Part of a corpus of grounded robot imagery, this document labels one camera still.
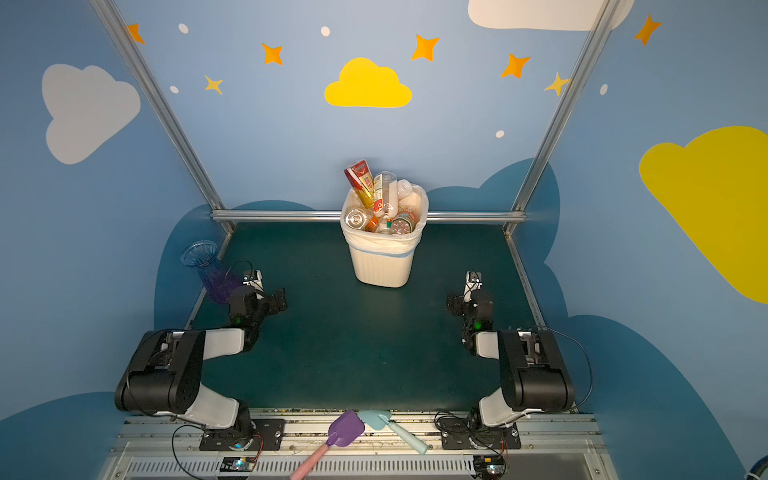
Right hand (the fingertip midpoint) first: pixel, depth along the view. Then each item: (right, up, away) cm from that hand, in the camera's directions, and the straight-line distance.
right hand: (469, 287), depth 95 cm
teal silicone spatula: (-29, -33, -18) cm, 47 cm away
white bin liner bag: (-23, +14, -13) cm, 30 cm away
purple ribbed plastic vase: (-82, +11, -7) cm, 83 cm away
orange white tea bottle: (-31, +20, -3) cm, 37 cm away
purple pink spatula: (-38, -35, -20) cm, 55 cm away
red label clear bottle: (-22, +19, -15) cm, 33 cm away
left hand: (-64, -1, 0) cm, 64 cm away
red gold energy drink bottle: (-34, +33, -8) cm, 48 cm away
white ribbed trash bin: (-27, +19, -9) cm, 34 cm away
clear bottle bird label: (-35, +20, -13) cm, 43 cm away
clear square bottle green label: (-27, +27, -10) cm, 40 cm away
